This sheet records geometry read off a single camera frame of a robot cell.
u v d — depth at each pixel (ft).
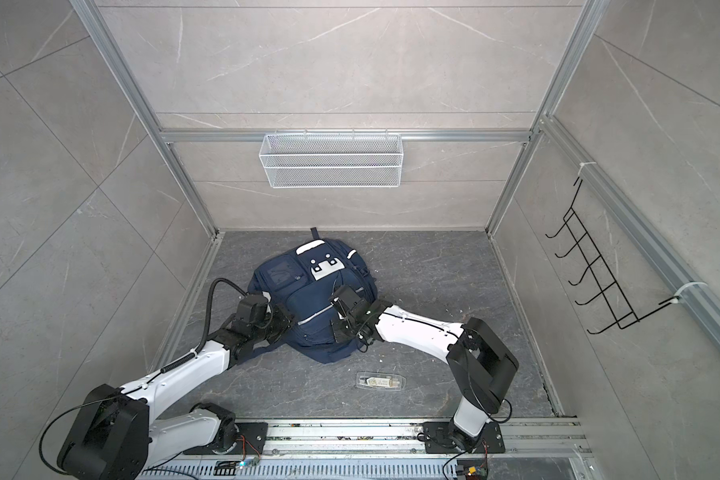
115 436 1.31
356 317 2.12
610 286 2.05
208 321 2.04
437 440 2.38
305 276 3.14
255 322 2.21
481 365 1.46
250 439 2.40
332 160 3.30
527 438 2.45
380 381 2.68
